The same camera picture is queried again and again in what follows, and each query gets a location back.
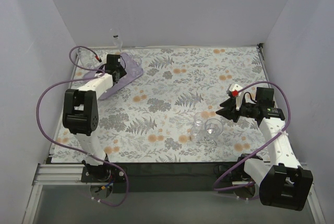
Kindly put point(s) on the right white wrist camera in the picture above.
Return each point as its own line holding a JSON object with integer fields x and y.
{"x": 237, "y": 94}

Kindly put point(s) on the large clear tumbler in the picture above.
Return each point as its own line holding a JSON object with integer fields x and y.
{"x": 136, "y": 68}
{"x": 213, "y": 128}

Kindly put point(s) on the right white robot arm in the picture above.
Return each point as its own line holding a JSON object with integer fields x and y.
{"x": 284, "y": 184}

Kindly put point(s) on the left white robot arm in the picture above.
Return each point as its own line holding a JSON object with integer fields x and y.
{"x": 81, "y": 117}

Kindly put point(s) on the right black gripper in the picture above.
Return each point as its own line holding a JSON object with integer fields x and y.
{"x": 235, "y": 110}

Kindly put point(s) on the purple plastic tray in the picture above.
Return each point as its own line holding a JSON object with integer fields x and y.
{"x": 126, "y": 80}

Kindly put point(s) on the clear champagne flute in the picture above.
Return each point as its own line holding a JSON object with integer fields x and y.
{"x": 116, "y": 39}

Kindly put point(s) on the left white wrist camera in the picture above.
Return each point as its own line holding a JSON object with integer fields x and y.
{"x": 102, "y": 58}

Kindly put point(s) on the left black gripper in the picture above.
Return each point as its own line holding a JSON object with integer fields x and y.
{"x": 118, "y": 72}

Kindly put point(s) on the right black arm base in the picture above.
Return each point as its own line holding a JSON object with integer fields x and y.
{"x": 237, "y": 177}

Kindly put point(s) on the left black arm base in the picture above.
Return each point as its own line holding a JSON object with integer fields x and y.
{"x": 101, "y": 178}

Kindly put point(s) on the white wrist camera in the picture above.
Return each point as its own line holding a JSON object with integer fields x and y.
{"x": 102, "y": 58}
{"x": 237, "y": 94}

